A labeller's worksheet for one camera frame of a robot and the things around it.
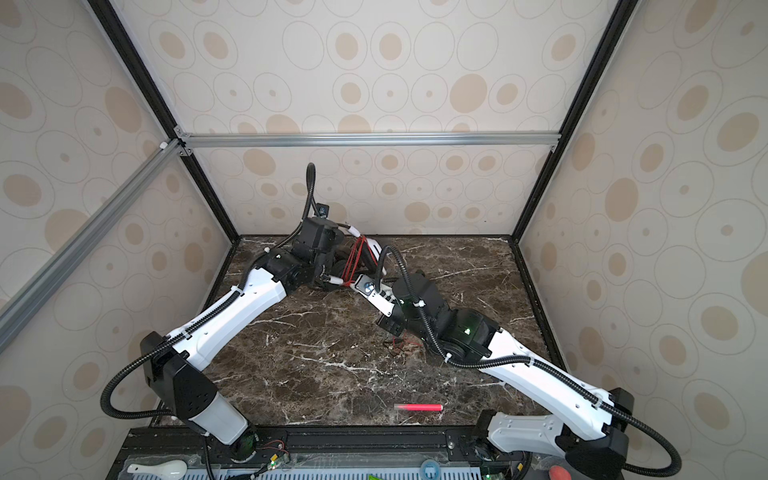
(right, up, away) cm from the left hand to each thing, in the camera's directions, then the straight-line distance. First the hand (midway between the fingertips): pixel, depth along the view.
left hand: (322, 233), depth 77 cm
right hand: (+16, -14, -11) cm, 24 cm away
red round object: (+56, -56, -8) cm, 80 cm away
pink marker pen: (+25, -47, +4) cm, 54 cm away
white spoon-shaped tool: (-34, -56, -7) cm, 66 cm away
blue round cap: (+27, -57, -7) cm, 63 cm away
